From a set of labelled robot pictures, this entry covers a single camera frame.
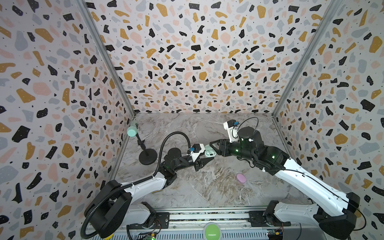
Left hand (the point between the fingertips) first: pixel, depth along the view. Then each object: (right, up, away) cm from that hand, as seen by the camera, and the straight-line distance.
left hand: (213, 153), depth 72 cm
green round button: (-1, -36, -2) cm, 36 cm away
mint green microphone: (-37, +11, -5) cm, 38 cm away
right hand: (-1, +6, -7) cm, 9 cm away
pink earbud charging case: (+17, -17, +15) cm, 29 cm away
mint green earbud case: (-2, 0, -1) cm, 2 cm away
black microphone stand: (-38, -5, +17) cm, 42 cm away
